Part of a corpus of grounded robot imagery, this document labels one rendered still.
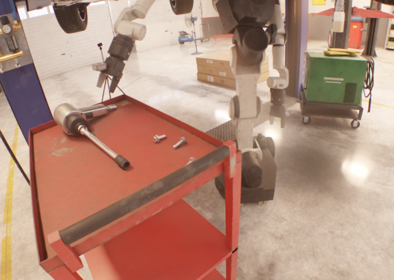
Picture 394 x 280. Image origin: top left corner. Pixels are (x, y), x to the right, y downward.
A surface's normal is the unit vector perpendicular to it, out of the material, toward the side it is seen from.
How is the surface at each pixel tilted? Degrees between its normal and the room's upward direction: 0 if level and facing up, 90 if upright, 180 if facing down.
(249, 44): 64
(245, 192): 90
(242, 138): 90
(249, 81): 96
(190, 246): 0
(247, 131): 90
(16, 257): 0
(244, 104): 82
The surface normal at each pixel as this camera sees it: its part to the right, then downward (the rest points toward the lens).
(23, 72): 0.61, 0.33
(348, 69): -0.36, 0.43
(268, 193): -0.02, 0.50
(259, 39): -0.07, 0.07
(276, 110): -0.95, 0.11
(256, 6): 0.30, 0.29
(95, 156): -0.11, -0.86
